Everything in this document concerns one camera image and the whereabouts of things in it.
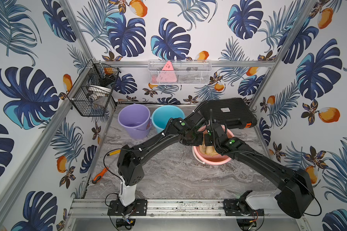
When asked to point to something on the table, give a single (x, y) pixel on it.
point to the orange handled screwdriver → (99, 176)
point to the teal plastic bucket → (161, 115)
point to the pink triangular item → (167, 74)
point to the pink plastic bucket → (206, 159)
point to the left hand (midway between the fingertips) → (200, 146)
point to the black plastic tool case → (234, 112)
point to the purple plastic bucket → (137, 118)
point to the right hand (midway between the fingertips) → (209, 134)
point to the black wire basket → (91, 92)
